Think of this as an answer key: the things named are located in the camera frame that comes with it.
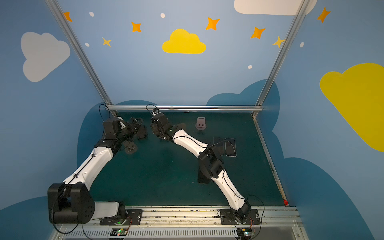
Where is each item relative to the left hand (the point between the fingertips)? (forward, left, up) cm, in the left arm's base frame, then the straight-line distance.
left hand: (142, 124), depth 83 cm
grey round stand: (+18, -35, -20) cm, 44 cm away
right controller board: (-48, -54, -24) cm, 76 cm away
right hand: (+8, -6, -6) cm, 12 cm away
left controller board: (-49, +6, -24) cm, 54 cm away
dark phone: (-26, -34, -13) cm, 45 cm away
